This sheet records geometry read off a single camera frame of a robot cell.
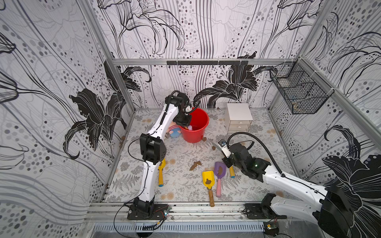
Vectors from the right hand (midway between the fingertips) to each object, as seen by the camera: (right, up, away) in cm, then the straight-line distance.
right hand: (224, 149), depth 82 cm
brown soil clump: (-17, -11, +6) cm, 21 cm away
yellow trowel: (-37, -12, +6) cm, 40 cm away
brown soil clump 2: (-10, +4, +19) cm, 22 cm away
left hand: (-23, +13, +8) cm, 27 cm away
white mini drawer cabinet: (+12, +19, +13) cm, 26 cm away
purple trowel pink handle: (-19, +13, +2) cm, 23 cm away
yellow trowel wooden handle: (-8, -15, +2) cm, 18 cm away
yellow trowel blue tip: (-22, +12, +4) cm, 25 cm away
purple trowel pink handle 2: (-2, -12, +4) cm, 13 cm away
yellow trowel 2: (+5, -13, +1) cm, 14 cm away
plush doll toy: (-31, +10, +15) cm, 35 cm away
